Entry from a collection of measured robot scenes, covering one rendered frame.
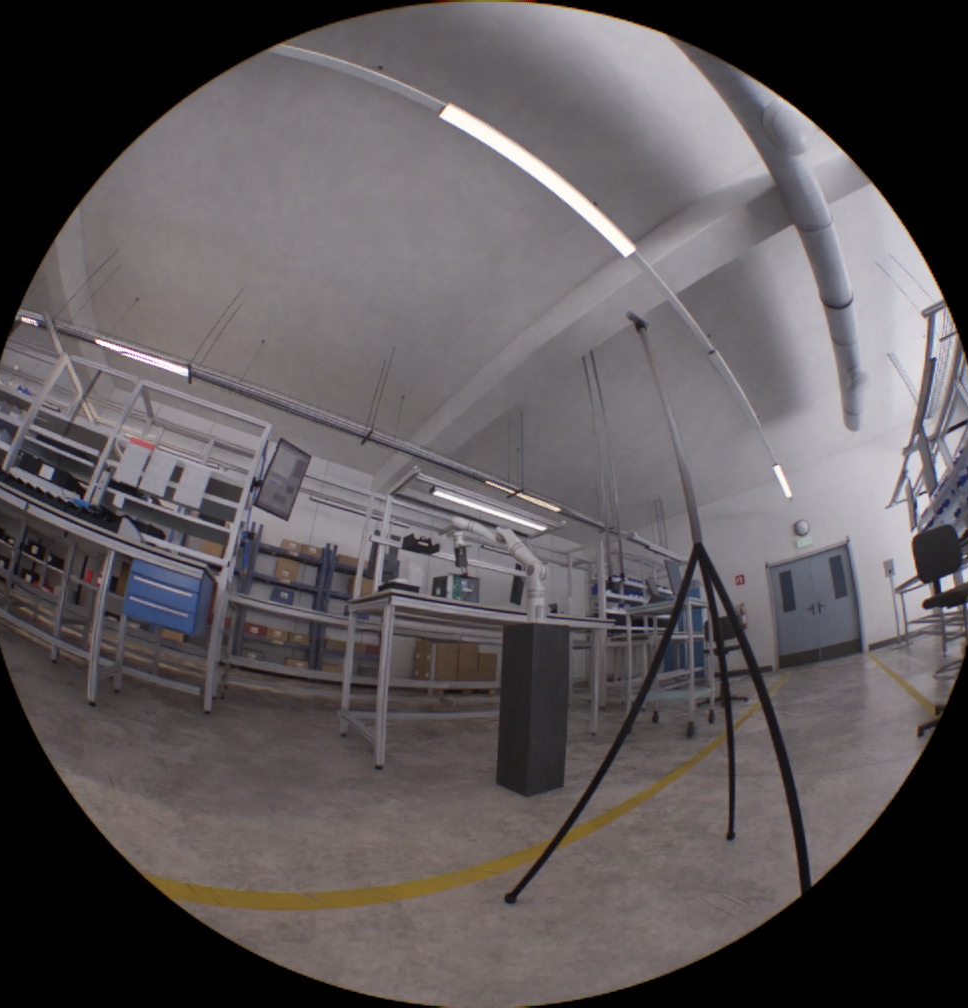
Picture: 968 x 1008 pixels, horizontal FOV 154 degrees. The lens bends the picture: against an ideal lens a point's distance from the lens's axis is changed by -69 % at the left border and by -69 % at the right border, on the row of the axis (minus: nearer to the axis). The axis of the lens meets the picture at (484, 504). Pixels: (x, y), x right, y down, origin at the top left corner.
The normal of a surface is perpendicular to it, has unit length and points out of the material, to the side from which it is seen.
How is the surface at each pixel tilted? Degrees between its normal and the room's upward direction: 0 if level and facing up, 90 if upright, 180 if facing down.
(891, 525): 90
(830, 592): 90
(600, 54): 180
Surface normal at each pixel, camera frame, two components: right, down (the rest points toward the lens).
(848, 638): -0.80, -0.28
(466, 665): 0.59, -0.30
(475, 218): -0.04, 0.91
